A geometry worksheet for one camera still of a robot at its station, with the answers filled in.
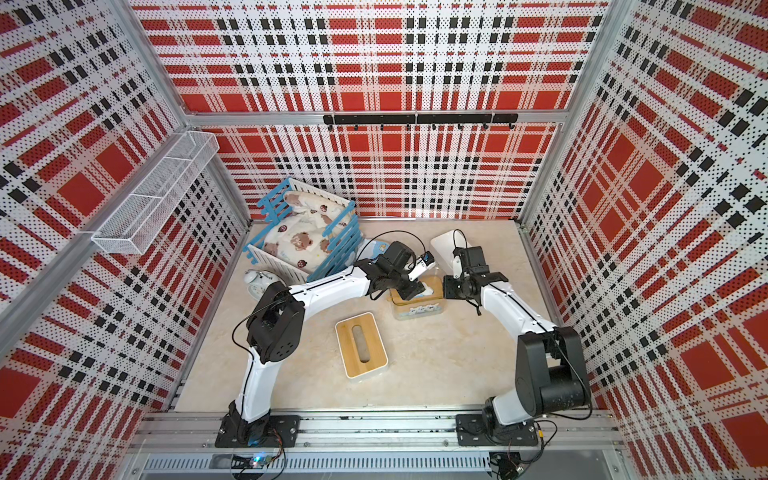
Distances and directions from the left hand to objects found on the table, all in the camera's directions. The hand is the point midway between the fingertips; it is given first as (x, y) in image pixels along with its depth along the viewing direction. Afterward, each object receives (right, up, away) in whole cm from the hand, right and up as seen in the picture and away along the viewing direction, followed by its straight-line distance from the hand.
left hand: (420, 279), depth 92 cm
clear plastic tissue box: (+2, -7, -4) cm, 8 cm away
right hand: (+9, -2, -2) cm, 10 cm away
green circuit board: (-40, -40, -23) cm, 61 cm away
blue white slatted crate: (-26, +12, +12) cm, 31 cm away
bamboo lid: (+5, -1, +5) cm, 8 cm away
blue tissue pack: (-17, +10, +15) cm, 24 cm away
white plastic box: (+11, +11, +18) cm, 24 cm away
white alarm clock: (-50, -1, -2) cm, 50 cm away
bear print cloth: (-43, +13, +12) cm, 46 cm away
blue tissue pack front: (+2, -4, 0) cm, 5 cm away
